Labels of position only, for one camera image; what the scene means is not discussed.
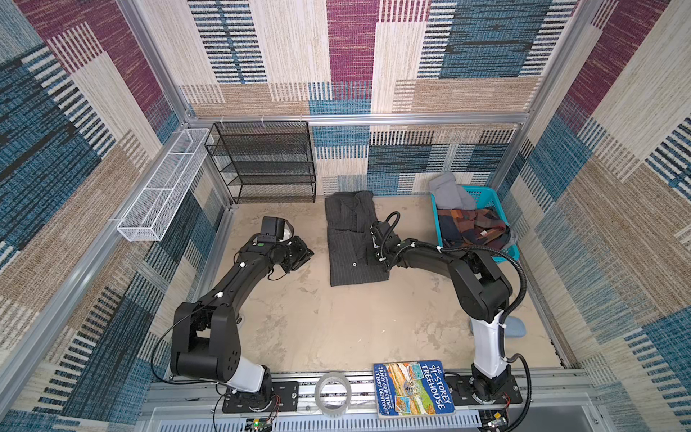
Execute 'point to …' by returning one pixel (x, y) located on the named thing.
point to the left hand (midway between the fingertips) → (314, 248)
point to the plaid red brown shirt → (472, 227)
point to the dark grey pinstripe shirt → (350, 215)
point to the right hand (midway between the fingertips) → (371, 257)
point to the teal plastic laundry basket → (482, 197)
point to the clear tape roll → (333, 393)
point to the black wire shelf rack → (265, 161)
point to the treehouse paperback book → (412, 389)
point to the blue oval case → (515, 328)
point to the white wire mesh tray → (152, 204)
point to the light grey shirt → (449, 195)
